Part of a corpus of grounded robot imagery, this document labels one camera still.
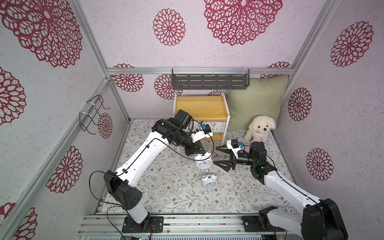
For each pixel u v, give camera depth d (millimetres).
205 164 730
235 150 650
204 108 802
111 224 743
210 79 944
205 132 597
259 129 928
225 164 655
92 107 778
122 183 413
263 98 955
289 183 508
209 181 807
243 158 661
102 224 762
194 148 593
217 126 896
